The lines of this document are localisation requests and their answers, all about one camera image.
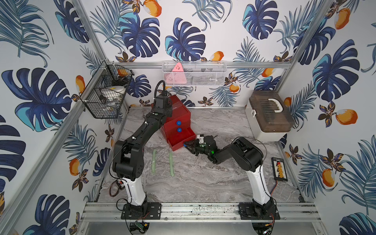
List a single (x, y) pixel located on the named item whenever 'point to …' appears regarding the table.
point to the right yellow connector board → (279, 169)
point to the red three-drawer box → (176, 130)
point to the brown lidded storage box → (269, 116)
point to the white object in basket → (114, 93)
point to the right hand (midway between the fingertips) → (183, 144)
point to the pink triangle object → (176, 76)
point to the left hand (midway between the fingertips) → (164, 105)
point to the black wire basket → (92, 98)
